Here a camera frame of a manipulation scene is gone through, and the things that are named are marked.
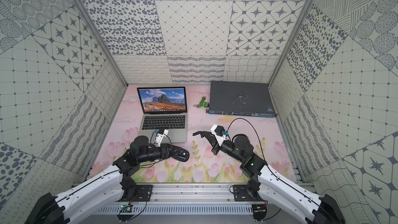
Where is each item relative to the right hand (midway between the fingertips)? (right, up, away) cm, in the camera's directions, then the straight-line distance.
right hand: (204, 133), depth 71 cm
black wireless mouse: (-12, -11, +2) cm, 16 cm away
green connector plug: (-2, +12, +37) cm, 39 cm away
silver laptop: (-27, +10, +30) cm, 42 cm away
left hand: (-13, -6, +3) cm, 14 cm away
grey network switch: (+26, +16, +37) cm, 47 cm away
